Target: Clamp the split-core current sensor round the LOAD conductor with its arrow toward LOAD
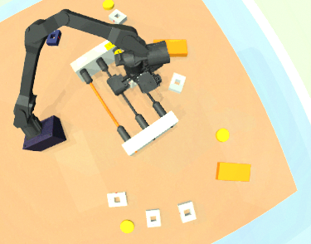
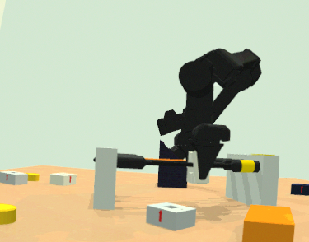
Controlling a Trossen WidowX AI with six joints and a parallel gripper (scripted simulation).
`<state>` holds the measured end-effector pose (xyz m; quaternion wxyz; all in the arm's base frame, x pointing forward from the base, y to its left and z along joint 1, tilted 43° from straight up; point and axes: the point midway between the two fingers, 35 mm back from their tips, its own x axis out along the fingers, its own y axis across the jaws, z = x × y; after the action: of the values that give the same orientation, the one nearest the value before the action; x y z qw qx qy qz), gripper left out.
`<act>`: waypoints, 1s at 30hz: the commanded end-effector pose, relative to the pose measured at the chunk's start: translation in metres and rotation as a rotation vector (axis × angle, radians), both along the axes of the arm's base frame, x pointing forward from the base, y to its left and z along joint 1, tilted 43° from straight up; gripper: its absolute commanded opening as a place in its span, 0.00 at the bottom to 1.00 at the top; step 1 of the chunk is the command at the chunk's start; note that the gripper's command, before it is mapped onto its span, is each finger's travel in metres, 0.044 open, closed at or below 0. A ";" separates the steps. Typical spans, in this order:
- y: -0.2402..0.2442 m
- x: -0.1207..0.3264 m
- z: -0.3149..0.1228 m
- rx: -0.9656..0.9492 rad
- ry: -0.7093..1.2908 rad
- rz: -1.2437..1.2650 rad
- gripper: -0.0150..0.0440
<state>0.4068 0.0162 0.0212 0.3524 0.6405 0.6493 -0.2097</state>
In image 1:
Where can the white box with red mark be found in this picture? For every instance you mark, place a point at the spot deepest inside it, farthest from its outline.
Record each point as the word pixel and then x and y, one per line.
pixel 113 203

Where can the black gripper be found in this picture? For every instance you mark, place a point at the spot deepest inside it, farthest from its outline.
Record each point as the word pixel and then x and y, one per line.
pixel 119 84

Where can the white rectangular block with red arrow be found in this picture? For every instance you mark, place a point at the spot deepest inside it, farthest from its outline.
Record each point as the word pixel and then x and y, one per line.
pixel 178 78

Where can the white block with red mark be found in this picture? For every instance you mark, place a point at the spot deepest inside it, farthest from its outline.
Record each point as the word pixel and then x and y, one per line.
pixel 152 213

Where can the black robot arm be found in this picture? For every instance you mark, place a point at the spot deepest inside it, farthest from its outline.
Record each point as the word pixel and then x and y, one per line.
pixel 136 50

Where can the yellow disc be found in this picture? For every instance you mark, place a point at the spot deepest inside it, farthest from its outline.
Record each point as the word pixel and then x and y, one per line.
pixel 222 135
pixel 108 4
pixel 127 226

